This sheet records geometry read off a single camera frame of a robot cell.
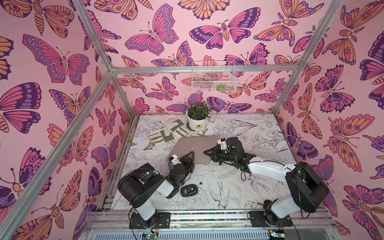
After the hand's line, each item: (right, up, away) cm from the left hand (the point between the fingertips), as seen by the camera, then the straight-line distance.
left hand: (197, 151), depth 85 cm
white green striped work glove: (-24, +8, +23) cm, 34 cm away
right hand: (+3, +1, -3) cm, 5 cm away
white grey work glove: (-15, +15, +25) cm, 33 cm away
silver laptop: (+1, +1, +24) cm, 24 cm away
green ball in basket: (+18, +42, +23) cm, 51 cm away
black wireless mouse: (-5, -21, -3) cm, 21 cm away
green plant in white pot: (0, +21, +13) cm, 25 cm away
